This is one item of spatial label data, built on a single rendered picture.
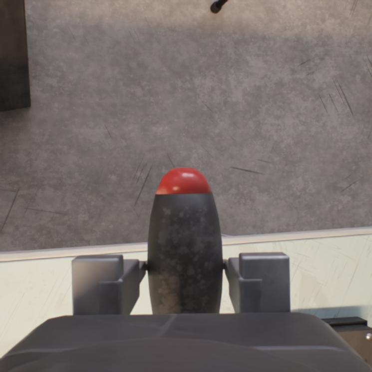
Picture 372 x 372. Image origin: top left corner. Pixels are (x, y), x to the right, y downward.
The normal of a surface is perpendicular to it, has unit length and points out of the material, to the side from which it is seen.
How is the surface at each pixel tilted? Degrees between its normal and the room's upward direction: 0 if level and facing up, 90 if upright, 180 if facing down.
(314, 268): 0
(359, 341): 0
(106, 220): 0
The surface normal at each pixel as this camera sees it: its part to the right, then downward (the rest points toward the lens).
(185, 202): 0.06, -0.24
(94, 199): 0.30, -0.01
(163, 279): -0.54, 0.07
